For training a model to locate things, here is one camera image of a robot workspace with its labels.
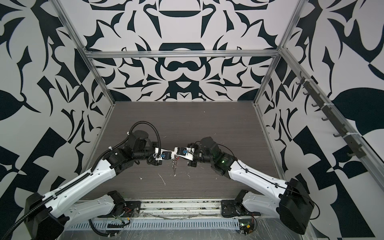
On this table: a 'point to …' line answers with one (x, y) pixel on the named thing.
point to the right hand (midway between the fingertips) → (178, 150)
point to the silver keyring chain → (174, 165)
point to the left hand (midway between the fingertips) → (173, 146)
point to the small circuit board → (246, 226)
